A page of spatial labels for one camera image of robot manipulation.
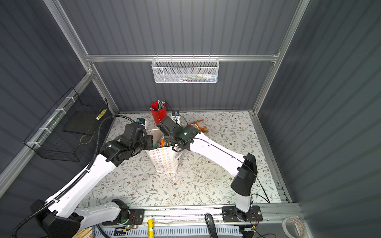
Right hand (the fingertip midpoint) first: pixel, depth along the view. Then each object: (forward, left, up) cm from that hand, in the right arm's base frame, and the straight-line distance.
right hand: (171, 133), depth 76 cm
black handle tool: (-38, -20, -21) cm, 47 cm away
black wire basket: (+1, +50, +5) cm, 51 cm away
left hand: (-3, +10, 0) cm, 10 cm away
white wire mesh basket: (+70, -4, -4) cm, 70 cm away
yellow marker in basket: (+11, +40, +4) cm, 41 cm away
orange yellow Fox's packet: (-3, +5, -4) cm, 7 cm away
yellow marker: (-38, +9, -23) cm, 45 cm away
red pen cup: (+32, +16, -19) cm, 41 cm away
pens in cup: (+33, +15, -11) cm, 38 cm away
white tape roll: (-37, -55, -26) cm, 71 cm away
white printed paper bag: (-10, +3, -9) cm, 14 cm away
